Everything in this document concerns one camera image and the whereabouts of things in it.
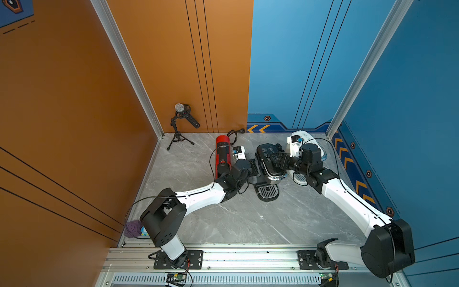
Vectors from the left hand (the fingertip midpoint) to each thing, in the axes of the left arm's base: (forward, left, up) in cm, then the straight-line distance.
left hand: (258, 159), depth 84 cm
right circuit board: (-43, -28, -21) cm, 56 cm away
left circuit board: (-44, +32, -21) cm, 59 cm away
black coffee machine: (-6, -6, -16) cm, 18 cm away
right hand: (0, -7, +3) cm, 8 cm away
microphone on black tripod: (+30, +41, +5) cm, 51 cm away
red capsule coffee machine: (-1, +16, +1) cm, 16 cm away
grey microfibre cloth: (-8, -6, +4) cm, 10 cm away
